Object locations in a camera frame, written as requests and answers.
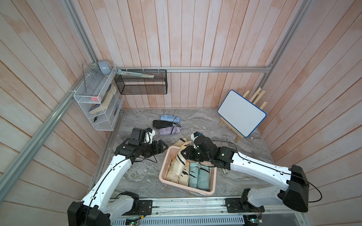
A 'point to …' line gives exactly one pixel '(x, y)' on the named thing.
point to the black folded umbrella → (160, 124)
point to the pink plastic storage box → (166, 154)
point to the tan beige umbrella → (182, 141)
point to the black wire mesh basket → (129, 84)
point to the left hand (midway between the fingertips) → (162, 150)
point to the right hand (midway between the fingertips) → (181, 152)
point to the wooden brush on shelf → (95, 108)
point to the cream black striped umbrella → (184, 177)
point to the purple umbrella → (169, 131)
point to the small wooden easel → (255, 99)
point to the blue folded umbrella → (170, 118)
